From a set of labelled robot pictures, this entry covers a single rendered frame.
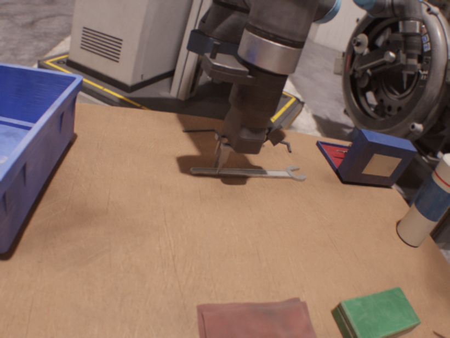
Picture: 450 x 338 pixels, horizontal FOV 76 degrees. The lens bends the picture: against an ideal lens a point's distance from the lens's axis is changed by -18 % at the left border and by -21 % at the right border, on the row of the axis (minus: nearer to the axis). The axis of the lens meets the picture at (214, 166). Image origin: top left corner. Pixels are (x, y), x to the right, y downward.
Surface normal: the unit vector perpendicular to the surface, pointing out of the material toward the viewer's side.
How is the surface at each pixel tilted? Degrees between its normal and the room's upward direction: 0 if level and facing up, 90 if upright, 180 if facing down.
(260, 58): 90
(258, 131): 70
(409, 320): 0
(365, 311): 0
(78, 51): 90
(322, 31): 90
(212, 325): 2
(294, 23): 90
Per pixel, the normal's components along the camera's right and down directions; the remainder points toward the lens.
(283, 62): 0.29, 0.61
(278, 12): -0.29, 0.48
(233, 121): -0.91, -0.07
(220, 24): -0.36, 0.10
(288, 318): 0.39, -0.64
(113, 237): 0.25, -0.80
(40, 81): 0.00, 0.57
